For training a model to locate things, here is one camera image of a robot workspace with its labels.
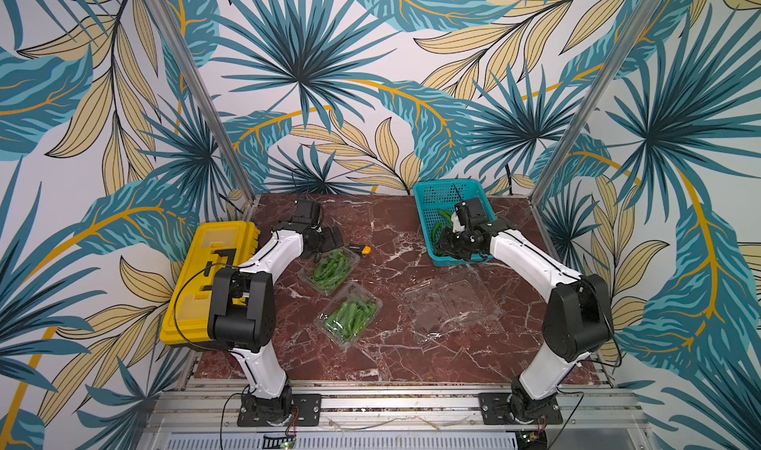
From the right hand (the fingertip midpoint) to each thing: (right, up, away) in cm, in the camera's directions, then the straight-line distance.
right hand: (438, 246), depth 90 cm
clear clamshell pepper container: (-35, -9, +5) cm, 36 cm away
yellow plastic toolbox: (-65, 0, -5) cm, 65 cm away
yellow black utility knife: (-23, -2, +12) cm, 26 cm away
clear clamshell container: (+3, -17, -4) cm, 18 cm away
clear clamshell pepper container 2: (-27, -19, -5) cm, 33 cm away
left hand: (-34, 0, +3) cm, 34 cm away
